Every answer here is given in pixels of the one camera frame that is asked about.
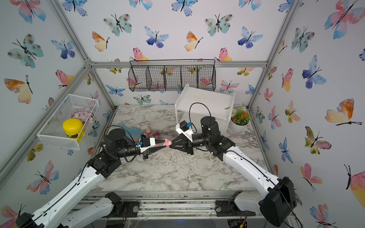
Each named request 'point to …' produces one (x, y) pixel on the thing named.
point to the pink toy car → (156, 134)
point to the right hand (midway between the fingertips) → (172, 144)
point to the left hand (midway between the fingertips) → (164, 142)
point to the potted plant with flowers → (240, 119)
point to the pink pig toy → (167, 142)
